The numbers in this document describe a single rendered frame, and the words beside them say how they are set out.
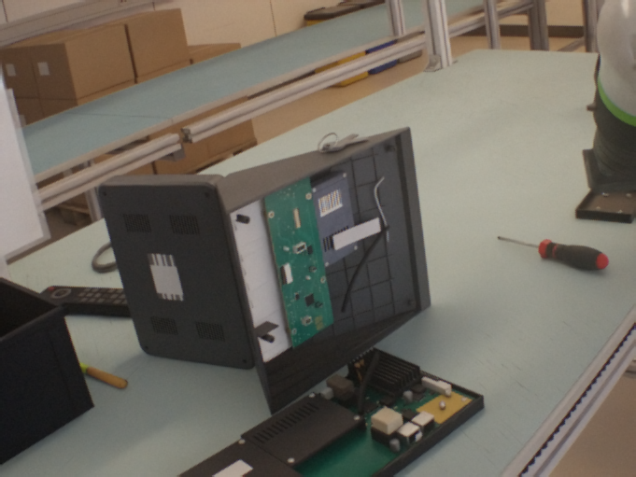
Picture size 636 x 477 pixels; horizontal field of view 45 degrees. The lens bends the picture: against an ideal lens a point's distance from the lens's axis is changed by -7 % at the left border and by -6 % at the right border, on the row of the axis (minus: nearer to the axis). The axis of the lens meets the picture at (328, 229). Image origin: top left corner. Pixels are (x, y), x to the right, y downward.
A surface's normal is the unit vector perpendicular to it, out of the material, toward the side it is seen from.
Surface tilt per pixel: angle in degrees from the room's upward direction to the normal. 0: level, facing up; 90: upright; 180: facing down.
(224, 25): 90
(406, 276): 90
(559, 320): 0
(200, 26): 90
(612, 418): 0
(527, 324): 0
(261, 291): 90
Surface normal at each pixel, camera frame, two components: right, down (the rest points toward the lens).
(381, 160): 0.37, 0.30
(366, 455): -0.15, -0.91
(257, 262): 0.71, 0.17
